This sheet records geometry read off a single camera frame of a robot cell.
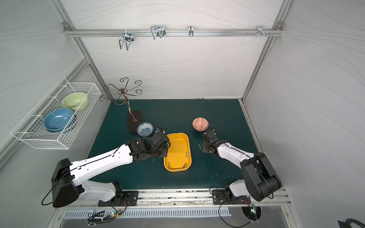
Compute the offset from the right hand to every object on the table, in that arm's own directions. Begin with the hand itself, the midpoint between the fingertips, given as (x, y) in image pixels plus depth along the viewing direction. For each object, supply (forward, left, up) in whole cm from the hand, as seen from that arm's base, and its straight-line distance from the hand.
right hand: (208, 145), depth 92 cm
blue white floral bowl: (+11, +45, 0) cm, 46 cm away
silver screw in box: (-13, +25, -1) cm, 28 cm away
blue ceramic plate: (-7, +73, +34) cm, 81 cm away
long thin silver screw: (0, +6, -2) cm, 6 cm away
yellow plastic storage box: (-10, +19, 0) cm, 21 cm away
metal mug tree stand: (+18, +54, +2) cm, 57 cm away
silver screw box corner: (-14, +15, -1) cm, 20 cm away
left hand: (-10, +25, +12) cm, 29 cm away
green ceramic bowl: (+6, +73, +34) cm, 80 cm away
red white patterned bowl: (+18, +5, -1) cm, 18 cm away
